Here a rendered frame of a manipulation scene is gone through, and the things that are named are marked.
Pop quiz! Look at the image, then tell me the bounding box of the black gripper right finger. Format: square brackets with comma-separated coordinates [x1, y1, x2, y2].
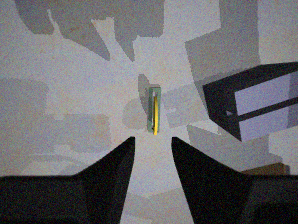
[171, 137, 298, 224]

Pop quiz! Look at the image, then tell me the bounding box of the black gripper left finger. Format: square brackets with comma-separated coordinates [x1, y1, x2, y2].
[0, 137, 135, 224]

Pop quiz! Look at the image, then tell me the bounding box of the dark green narrow holder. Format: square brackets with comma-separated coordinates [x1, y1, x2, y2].
[148, 87, 161, 133]

